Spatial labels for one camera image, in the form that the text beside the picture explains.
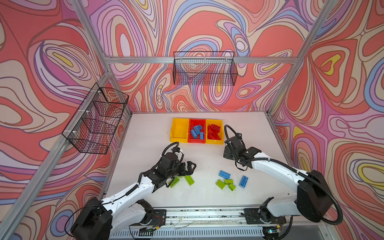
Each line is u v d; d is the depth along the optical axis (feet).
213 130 3.41
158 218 2.36
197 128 3.43
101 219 1.29
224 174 2.83
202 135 3.33
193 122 3.56
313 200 1.35
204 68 3.16
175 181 2.75
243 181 2.76
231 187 2.64
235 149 2.13
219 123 3.46
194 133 3.40
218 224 2.41
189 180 2.76
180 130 3.54
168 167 2.06
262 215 2.19
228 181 2.76
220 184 2.74
